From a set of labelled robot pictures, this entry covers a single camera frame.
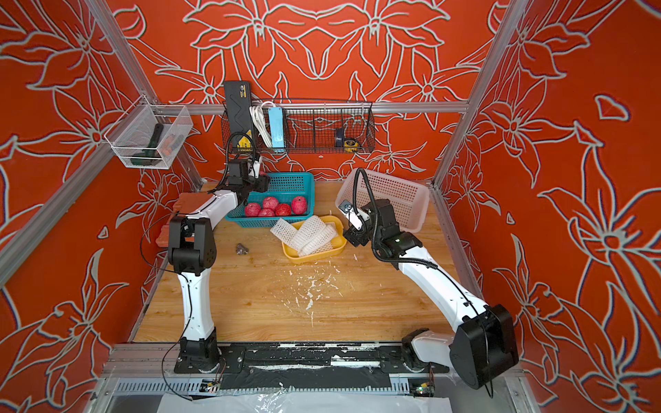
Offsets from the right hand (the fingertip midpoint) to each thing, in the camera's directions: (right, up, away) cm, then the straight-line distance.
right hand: (350, 215), depth 81 cm
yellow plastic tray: (-9, -14, +11) cm, 20 cm away
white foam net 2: (-14, -5, +7) cm, 16 cm away
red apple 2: (-32, +4, +23) cm, 40 cm away
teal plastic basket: (-27, +11, +33) cm, 45 cm away
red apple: (-19, +3, +23) cm, 30 cm away
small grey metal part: (-40, -14, +14) cm, 45 cm away
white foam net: (-23, -6, +11) cm, 27 cm away
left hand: (-35, +17, +23) cm, 45 cm away
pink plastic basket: (+28, +5, +29) cm, 41 cm away
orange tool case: (-67, +4, +26) cm, 72 cm away
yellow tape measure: (+1, +26, +14) cm, 29 cm away
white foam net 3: (-9, -9, +8) cm, 15 cm away
